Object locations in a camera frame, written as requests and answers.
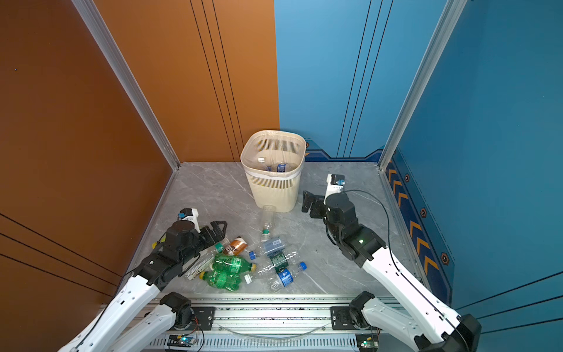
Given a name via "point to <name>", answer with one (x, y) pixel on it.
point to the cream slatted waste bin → (273, 160)
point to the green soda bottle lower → (221, 279)
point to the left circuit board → (182, 341)
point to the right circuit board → (368, 342)
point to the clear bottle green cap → (268, 221)
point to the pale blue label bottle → (267, 248)
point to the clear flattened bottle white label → (205, 265)
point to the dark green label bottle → (279, 260)
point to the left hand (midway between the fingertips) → (219, 225)
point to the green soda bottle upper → (231, 264)
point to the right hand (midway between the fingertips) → (312, 191)
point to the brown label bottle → (236, 246)
